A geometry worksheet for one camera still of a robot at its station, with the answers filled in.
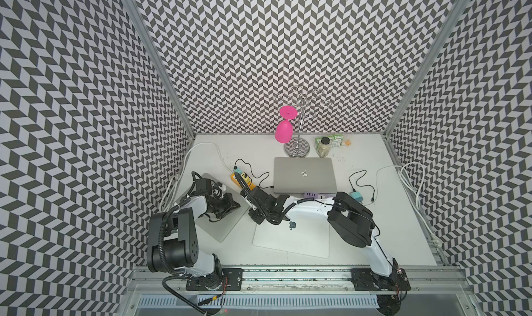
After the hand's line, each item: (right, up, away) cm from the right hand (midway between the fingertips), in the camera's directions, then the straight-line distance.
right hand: (254, 211), depth 90 cm
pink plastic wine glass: (+13, +36, +4) cm, 38 cm away
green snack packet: (+41, +32, +18) cm, 55 cm away
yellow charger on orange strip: (-4, +14, +1) cm, 15 cm away
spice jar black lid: (+34, +28, +13) cm, 46 cm away
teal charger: (+47, +6, +4) cm, 47 cm away
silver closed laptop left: (-13, -5, -6) cm, 15 cm away
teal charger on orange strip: (-8, +18, +4) cm, 20 cm away
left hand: (-7, +2, 0) cm, 7 cm away
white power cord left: (-39, +6, -2) cm, 39 cm away
